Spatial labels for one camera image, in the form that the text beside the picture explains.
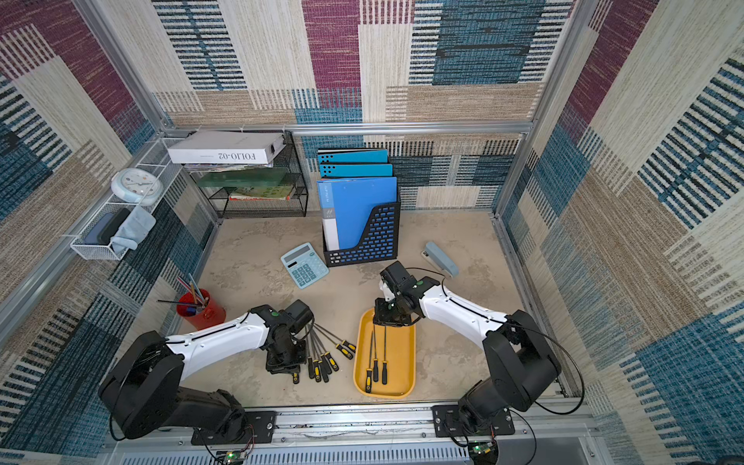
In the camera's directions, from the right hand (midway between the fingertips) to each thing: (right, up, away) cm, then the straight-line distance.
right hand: (375, 318), depth 85 cm
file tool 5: (-8, -10, 0) cm, 13 cm away
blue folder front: (-8, +33, +4) cm, 34 cm away
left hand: (-20, -14, -2) cm, 24 cm away
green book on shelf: (-42, +43, +10) cm, 61 cm away
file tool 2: (0, -12, -2) cm, 12 cm away
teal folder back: (-8, +52, +16) cm, 55 cm away
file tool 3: (+3, -12, -2) cm, 12 cm away
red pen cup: (-50, +3, -1) cm, 50 cm away
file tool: (-2, -14, -3) cm, 14 cm away
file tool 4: (-22, -15, -4) cm, 27 cm away
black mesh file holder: (+2, +22, +13) cm, 26 cm away
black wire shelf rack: (-34, +40, +17) cm, 55 cm away
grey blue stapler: (+23, +16, +17) cm, 33 cm away
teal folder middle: (-6, +45, +10) cm, 47 cm away
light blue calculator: (-25, +14, +17) cm, 33 cm away
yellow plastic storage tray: (+8, -10, 0) cm, 13 cm away
